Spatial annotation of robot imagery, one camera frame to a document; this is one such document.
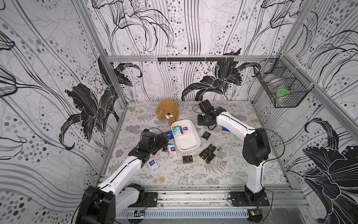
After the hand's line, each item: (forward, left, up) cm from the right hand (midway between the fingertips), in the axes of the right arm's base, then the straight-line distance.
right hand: (202, 120), depth 95 cm
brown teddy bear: (+4, +23, +7) cm, 24 cm away
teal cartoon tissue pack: (-6, +17, -5) cm, 19 cm away
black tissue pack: (-18, +25, -8) cm, 32 cm away
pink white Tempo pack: (-3, +11, -7) cm, 14 cm away
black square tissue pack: (-25, +10, -8) cm, 28 cm away
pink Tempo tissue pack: (-19, +21, -6) cm, 29 cm away
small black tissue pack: (-8, -3, -8) cm, 12 cm away
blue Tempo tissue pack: (-8, +22, -7) cm, 24 cm away
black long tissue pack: (-19, -4, -8) cm, 21 cm away
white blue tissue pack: (-28, +32, -8) cm, 43 cm away
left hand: (-17, +23, -1) cm, 29 cm away
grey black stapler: (-26, -3, -8) cm, 27 cm away
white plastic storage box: (-12, +11, -10) cm, 19 cm away
